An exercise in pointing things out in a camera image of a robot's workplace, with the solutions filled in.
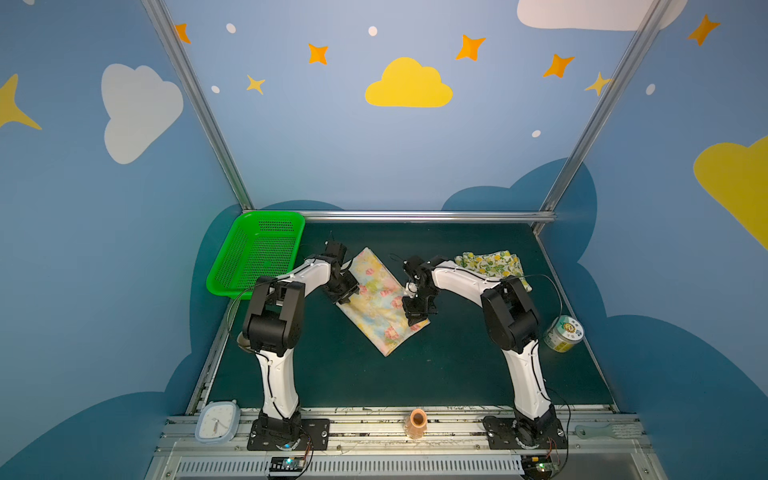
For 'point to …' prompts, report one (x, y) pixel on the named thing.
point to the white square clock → (218, 422)
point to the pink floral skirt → (377, 309)
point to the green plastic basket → (262, 244)
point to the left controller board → (286, 466)
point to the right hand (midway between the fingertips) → (411, 320)
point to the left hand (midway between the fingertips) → (360, 293)
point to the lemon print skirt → (493, 265)
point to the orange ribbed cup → (416, 423)
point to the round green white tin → (563, 333)
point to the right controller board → (537, 466)
